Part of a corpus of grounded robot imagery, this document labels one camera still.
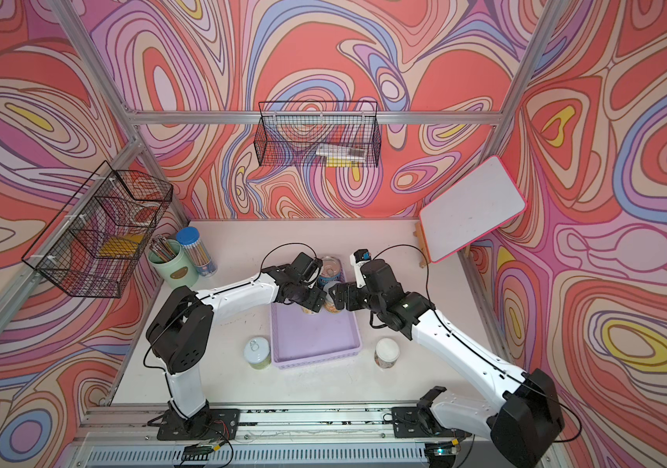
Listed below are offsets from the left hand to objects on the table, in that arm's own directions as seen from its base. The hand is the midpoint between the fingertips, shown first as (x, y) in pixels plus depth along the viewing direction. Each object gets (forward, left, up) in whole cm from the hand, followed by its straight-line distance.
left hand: (316, 297), depth 92 cm
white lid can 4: (-18, +16, 0) cm, 24 cm away
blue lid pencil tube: (+13, +39, +15) cm, 44 cm away
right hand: (-7, -9, +12) cm, 17 cm away
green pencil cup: (+8, +47, +9) cm, 48 cm away
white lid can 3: (-19, -20, +2) cm, 28 cm away
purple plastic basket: (-12, +5, -5) cm, 14 cm away
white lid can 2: (-8, +2, +6) cm, 11 cm away
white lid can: (-3, -4, 0) cm, 5 cm away
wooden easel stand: (+20, -39, +1) cm, 43 cm away
